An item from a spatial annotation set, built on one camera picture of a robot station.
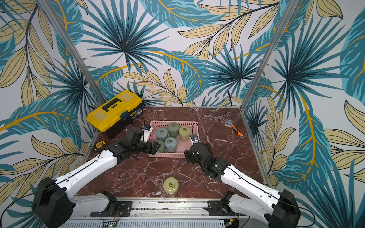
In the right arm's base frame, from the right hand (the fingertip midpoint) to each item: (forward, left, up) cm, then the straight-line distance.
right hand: (194, 147), depth 79 cm
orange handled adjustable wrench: (+28, -31, -16) cm, 44 cm away
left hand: (+3, +24, -1) cm, 24 cm away
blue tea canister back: (+14, +20, -6) cm, 25 cm away
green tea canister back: (+18, +12, -6) cm, 23 cm away
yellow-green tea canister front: (-18, +13, -7) cm, 24 cm away
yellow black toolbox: (+29, +46, +2) cm, 55 cm away
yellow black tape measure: (+10, +61, -11) cm, 62 cm away
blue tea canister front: (+6, +14, -7) cm, 17 cm away
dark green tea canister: (+3, +19, -6) cm, 21 cm away
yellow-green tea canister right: (+16, +5, -7) cm, 18 cm away
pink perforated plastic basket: (+11, +7, -17) cm, 21 cm away
